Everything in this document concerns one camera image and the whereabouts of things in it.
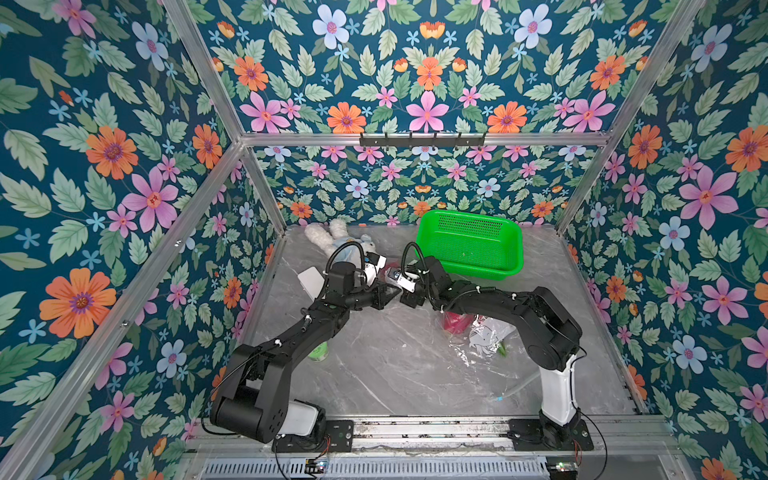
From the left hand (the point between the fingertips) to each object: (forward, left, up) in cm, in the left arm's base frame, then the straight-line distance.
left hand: (404, 289), depth 81 cm
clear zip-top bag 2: (-15, -24, -14) cm, 31 cm away
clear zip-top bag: (+6, +4, +2) cm, 7 cm away
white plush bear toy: (+29, +26, -9) cm, 40 cm away
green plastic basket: (+29, -29, -17) cm, 44 cm away
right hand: (+12, -4, -9) cm, 15 cm away
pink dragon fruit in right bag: (-6, -15, -11) cm, 19 cm away
